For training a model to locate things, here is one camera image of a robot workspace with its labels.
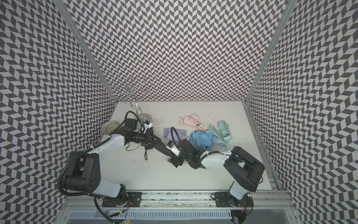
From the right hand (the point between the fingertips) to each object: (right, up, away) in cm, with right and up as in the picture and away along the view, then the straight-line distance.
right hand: (173, 155), depth 86 cm
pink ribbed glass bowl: (-50, +15, +18) cm, 56 cm away
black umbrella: (-7, +6, -3) cm, 10 cm away
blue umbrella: (+20, +10, +3) cm, 23 cm away
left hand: (-9, +10, -2) cm, 13 cm away
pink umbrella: (+13, +21, +16) cm, 30 cm away
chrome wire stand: (-26, +40, -4) cm, 48 cm away
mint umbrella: (+34, +13, +10) cm, 38 cm away
